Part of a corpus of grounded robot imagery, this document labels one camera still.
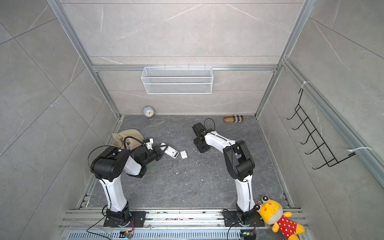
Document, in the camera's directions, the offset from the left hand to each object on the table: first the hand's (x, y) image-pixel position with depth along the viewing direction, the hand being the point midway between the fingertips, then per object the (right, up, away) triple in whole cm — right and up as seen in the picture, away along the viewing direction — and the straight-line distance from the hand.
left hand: (168, 143), depth 93 cm
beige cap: (-22, +3, -6) cm, 23 cm away
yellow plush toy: (+54, -30, -23) cm, 66 cm away
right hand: (+18, -1, +6) cm, 19 cm away
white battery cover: (+9, -8, +3) cm, 13 cm away
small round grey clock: (-19, +23, +21) cm, 36 cm away
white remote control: (+1, -5, 0) cm, 5 cm away
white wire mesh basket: (+6, +43, +7) cm, 44 cm away
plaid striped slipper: (+47, +17, +21) cm, 55 cm away
